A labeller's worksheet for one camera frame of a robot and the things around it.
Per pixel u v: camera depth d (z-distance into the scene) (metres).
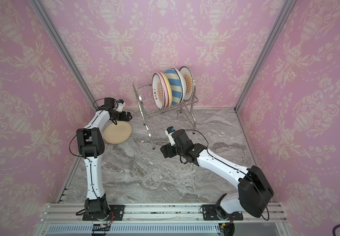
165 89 0.71
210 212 0.73
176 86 0.77
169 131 0.73
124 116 0.99
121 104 1.00
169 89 0.73
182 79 0.74
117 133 0.97
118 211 0.75
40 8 0.70
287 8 0.69
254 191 0.41
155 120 1.12
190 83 0.81
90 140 0.64
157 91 0.85
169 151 0.71
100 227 0.73
